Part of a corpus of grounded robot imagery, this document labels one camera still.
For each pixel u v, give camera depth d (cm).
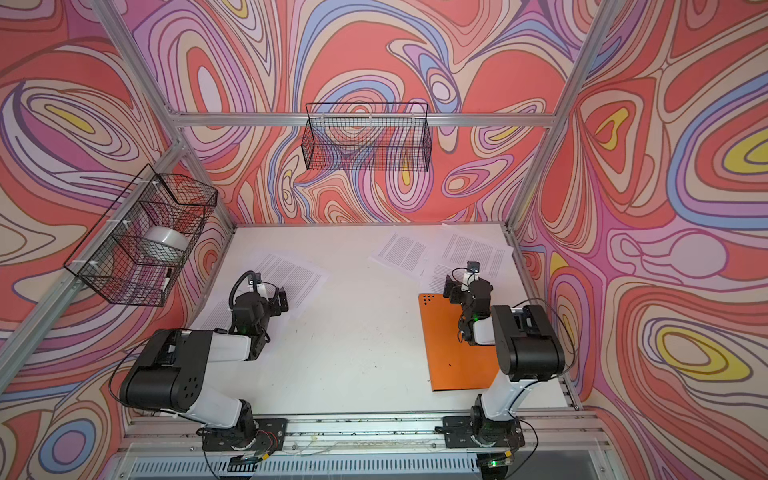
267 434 73
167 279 73
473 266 82
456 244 115
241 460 70
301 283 102
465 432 73
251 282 78
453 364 83
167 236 74
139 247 70
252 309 72
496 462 71
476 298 73
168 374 45
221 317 96
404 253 111
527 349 48
